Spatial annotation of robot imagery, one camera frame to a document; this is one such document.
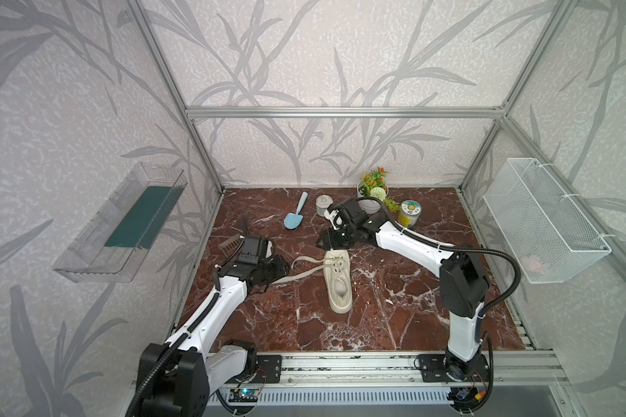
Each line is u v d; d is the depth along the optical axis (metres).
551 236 0.61
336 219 0.79
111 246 0.63
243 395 0.72
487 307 0.52
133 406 0.35
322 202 1.08
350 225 0.69
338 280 0.85
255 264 0.64
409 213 1.02
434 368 0.74
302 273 0.94
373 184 1.02
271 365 0.74
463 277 0.49
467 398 0.74
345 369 0.75
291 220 1.08
